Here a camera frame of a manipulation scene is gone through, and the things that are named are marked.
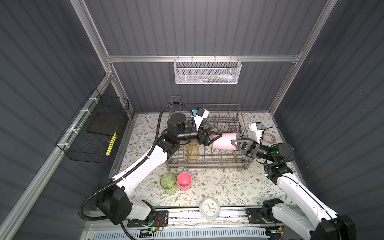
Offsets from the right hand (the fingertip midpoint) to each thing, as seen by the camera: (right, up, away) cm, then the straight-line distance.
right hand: (233, 147), depth 62 cm
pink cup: (-22, -23, +23) cm, 39 cm away
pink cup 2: (-4, +2, +1) cm, 4 cm away
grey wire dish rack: (-7, -12, +33) cm, 35 cm away
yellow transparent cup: (-17, -6, +25) cm, 31 cm away
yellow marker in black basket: (-56, +1, +7) cm, 56 cm away
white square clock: (-9, -32, +12) cm, 35 cm away
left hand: (-6, +7, +3) cm, 10 cm away
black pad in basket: (-63, +10, +15) cm, 66 cm away
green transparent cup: (-30, -19, +14) cm, 38 cm away
